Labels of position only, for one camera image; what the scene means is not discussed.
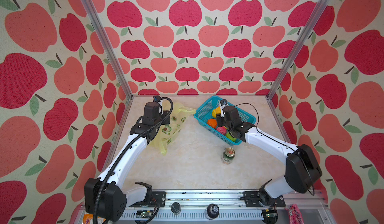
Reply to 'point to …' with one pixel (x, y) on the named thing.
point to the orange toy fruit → (212, 122)
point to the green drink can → (228, 155)
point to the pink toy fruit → (222, 130)
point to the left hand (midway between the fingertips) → (169, 113)
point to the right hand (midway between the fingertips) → (223, 113)
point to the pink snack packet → (295, 215)
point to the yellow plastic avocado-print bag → (180, 113)
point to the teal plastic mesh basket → (204, 113)
